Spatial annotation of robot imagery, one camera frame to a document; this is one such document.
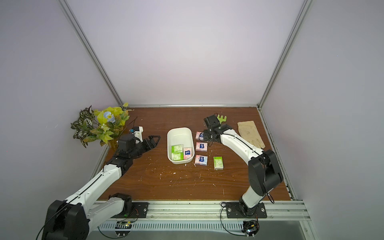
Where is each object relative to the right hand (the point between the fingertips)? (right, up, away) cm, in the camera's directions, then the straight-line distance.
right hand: (209, 132), depth 88 cm
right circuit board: (+18, -44, -19) cm, 51 cm away
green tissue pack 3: (-20, -15, +1) cm, 24 cm away
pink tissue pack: (-5, -3, +11) cm, 13 cm away
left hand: (-29, -2, -6) cm, 30 cm away
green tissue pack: (+6, -18, -1) cm, 19 cm away
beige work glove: (+30, 0, +15) cm, 33 cm away
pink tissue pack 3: (-4, -17, -1) cm, 17 cm away
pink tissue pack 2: (-5, -10, +6) cm, 12 cm away
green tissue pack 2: (-20, -11, +4) cm, 23 cm away
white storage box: (-19, -3, +14) cm, 24 cm away
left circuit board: (-44, -44, -17) cm, 64 cm away
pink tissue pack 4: (-13, -13, +2) cm, 19 cm away
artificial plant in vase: (-61, +5, -6) cm, 61 cm away
